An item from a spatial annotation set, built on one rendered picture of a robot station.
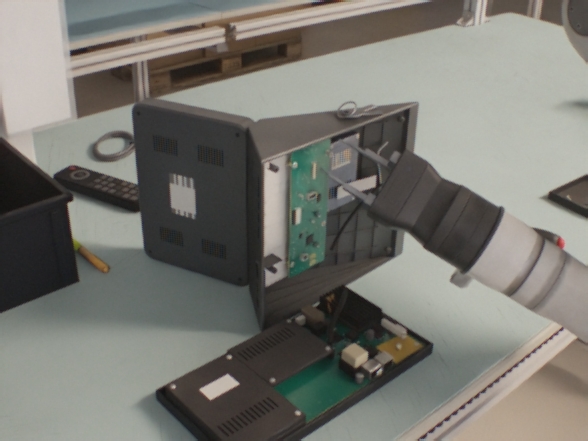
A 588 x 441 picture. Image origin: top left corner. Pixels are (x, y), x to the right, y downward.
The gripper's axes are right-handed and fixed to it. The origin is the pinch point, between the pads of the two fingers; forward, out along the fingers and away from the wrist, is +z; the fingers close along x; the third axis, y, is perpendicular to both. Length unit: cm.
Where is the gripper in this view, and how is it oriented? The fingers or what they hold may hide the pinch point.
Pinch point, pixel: (330, 154)
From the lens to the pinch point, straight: 77.5
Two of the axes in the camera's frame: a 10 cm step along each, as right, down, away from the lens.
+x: -5.2, 8.5, -0.8
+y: -0.2, -1.0, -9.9
